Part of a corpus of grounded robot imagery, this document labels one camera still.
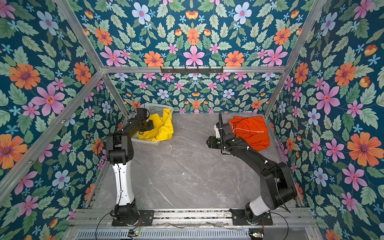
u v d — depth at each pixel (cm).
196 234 76
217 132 79
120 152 63
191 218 75
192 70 93
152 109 115
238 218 73
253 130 107
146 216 74
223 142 68
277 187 44
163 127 96
